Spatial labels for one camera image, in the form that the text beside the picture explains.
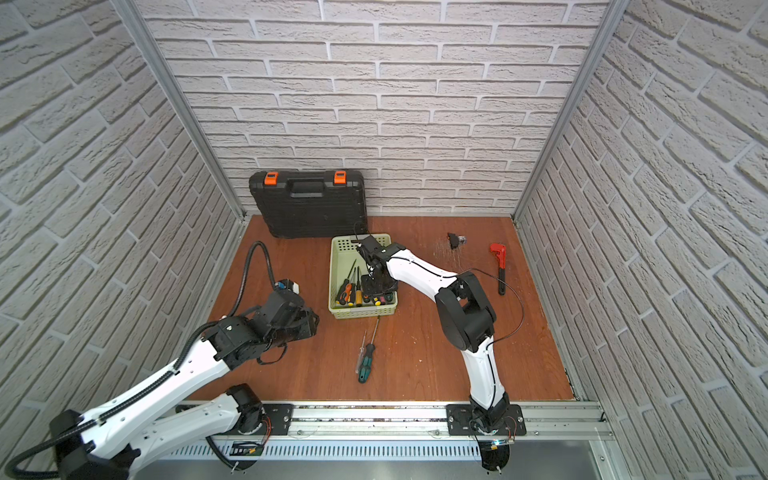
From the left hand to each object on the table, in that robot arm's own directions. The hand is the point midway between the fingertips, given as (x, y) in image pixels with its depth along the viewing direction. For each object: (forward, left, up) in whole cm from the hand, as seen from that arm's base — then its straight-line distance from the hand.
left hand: (316, 316), depth 76 cm
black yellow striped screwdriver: (+11, -4, -11) cm, 16 cm away
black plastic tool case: (+37, +5, +5) cm, 38 cm away
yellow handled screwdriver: (+13, -10, -13) cm, 20 cm away
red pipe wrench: (+29, -61, -12) cm, 69 cm away
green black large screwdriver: (-8, -13, -12) cm, 19 cm away
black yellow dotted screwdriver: (+8, -16, -8) cm, 20 cm away
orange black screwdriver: (+15, -6, -11) cm, 20 cm away
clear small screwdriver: (-6, -11, -14) cm, 19 cm away
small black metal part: (+35, -46, -12) cm, 59 cm away
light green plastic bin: (+27, -5, -15) cm, 32 cm away
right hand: (+12, -15, -9) cm, 21 cm away
